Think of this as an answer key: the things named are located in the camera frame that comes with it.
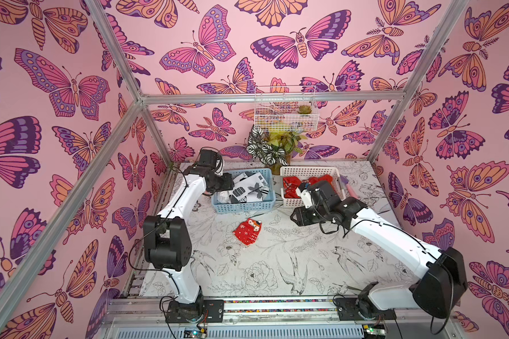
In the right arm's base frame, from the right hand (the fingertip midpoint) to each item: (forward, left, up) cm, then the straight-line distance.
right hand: (296, 214), depth 80 cm
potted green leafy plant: (+29, +8, +7) cm, 31 cm away
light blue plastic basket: (+10, +29, -12) cm, 33 cm away
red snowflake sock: (-1, +20, -15) cm, 25 cm away
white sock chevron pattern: (+18, +18, -10) cm, 27 cm away
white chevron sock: (+25, +25, -8) cm, 36 cm away
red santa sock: (+26, -12, -10) cm, 30 cm away
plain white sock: (+16, +32, -12) cm, 38 cm away
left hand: (+15, +27, 0) cm, 31 cm away
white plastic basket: (+32, -9, -12) cm, 35 cm away
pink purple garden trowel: (+30, -30, -15) cm, 45 cm away
